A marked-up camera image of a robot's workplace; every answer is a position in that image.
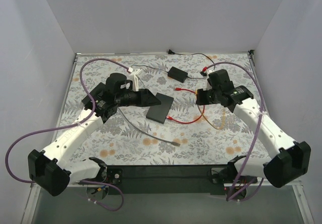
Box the black network switch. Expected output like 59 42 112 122
146 93 174 124
82 83 105 106

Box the thin black power cable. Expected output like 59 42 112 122
130 49 214 89

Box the yellow ethernet cable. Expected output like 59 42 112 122
195 89 227 130

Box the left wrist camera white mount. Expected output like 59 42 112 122
127 67 142 92

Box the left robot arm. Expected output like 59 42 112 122
28 73 161 196

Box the red ethernet cable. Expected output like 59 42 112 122
166 87 205 125

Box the grey ethernet cable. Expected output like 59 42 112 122
118 108 181 147

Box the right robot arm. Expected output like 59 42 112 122
196 69 311 188

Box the floral patterned table mat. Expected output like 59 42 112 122
60 54 270 165

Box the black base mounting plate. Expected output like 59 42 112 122
77 165 260 202

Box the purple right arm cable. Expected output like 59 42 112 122
205 62 265 202

